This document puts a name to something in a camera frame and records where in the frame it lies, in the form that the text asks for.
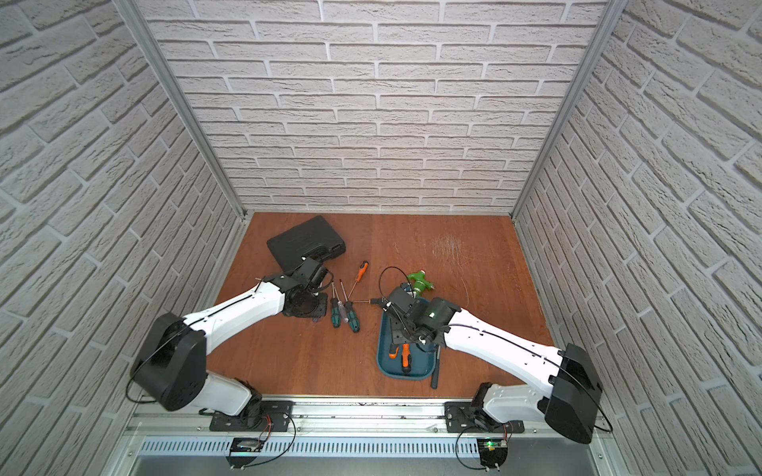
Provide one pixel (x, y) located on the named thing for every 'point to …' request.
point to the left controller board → (243, 451)
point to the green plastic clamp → (420, 283)
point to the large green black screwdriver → (352, 318)
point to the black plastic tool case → (291, 245)
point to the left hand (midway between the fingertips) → (325, 305)
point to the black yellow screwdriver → (376, 300)
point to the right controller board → (492, 451)
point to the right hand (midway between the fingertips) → (404, 329)
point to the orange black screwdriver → (393, 351)
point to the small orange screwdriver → (362, 270)
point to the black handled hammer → (435, 375)
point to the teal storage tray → (423, 361)
